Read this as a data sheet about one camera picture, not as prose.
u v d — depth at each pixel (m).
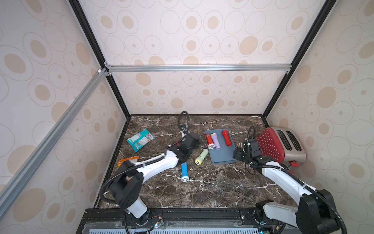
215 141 1.00
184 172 0.87
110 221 0.73
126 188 0.43
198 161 0.91
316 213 0.40
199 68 0.94
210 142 1.00
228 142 1.02
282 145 0.80
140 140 1.03
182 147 0.65
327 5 0.68
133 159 0.93
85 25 0.73
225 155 0.97
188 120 1.17
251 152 0.65
